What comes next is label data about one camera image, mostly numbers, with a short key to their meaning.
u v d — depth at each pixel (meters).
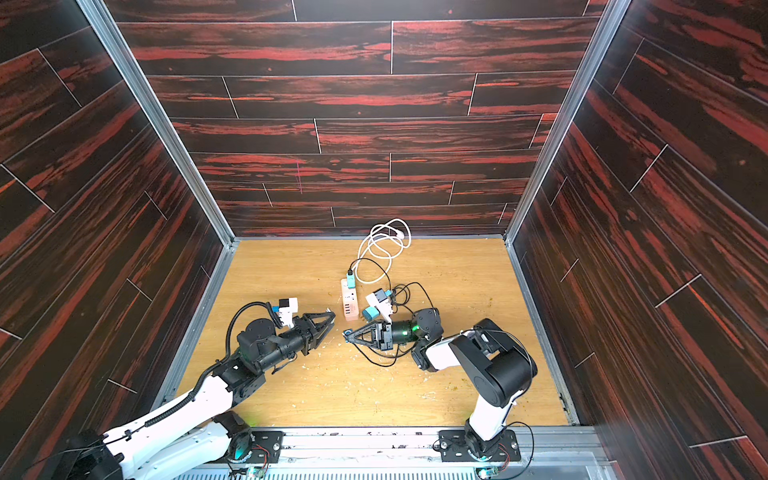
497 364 0.48
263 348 0.61
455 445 0.74
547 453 0.73
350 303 0.98
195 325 1.01
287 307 0.73
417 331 0.70
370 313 0.96
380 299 0.72
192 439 0.57
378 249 1.16
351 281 0.99
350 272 0.99
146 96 0.80
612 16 0.66
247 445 0.67
